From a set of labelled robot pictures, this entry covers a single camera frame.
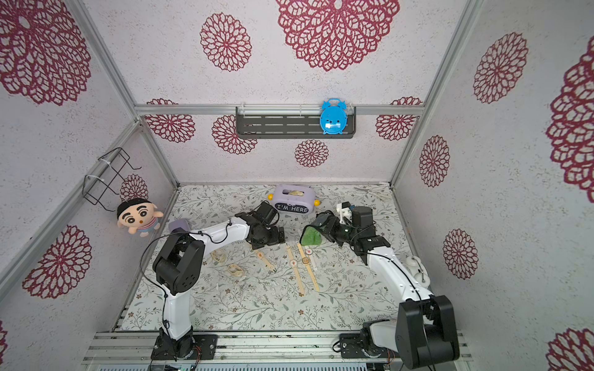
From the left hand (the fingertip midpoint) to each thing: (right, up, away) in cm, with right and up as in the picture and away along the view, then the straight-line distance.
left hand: (276, 241), depth 95 cm
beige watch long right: (+12, -7, -3) cm, 15 cm away
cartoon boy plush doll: (-49, +11, -12) cm, 52 cm away
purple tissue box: (+7, +18, +8) cm, 21 cm away
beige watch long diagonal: (-7, -5, -1) cm, 8 cm away
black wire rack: (-55, +29, -16) cm, 64 cm away
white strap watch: (+14, -4, 0) cm, 14 cm away
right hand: (+14, +8, -15) cm, 22 cm away
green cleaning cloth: (+13, +4, -17) cm, 22 cm away
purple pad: (-45, +7, +8) cm, 46 cm away
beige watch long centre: (+7, -8, -3) cm, 11 cm away
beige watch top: (-16, -10, -5) cm, 19 cm away
